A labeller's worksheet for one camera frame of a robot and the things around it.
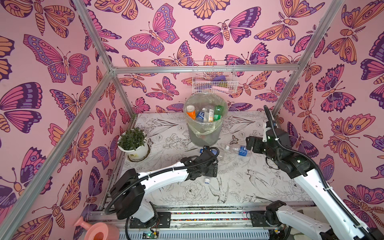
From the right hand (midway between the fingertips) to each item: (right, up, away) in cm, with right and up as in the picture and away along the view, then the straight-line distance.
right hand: (256, 139), depth 72 cm
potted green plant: (-64, -3, +11) cm, 65 cm away
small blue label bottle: (-27, +13, +16) cm, 34 cm away
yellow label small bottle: (-20, +14, +13) cm, 28 cm away
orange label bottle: (-32, +15, +13) cm, 38 cm away
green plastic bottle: (-16, +15, +16) cm, 27 cm away
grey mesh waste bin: (-24, +2, +11) cm, 26 cm away
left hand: (-20, -17, +9) cm, 27 cm away
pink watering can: (-70, -37, -10) cm, 80 cm away
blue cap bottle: (-23, -24, +11) cm, 35 cm away
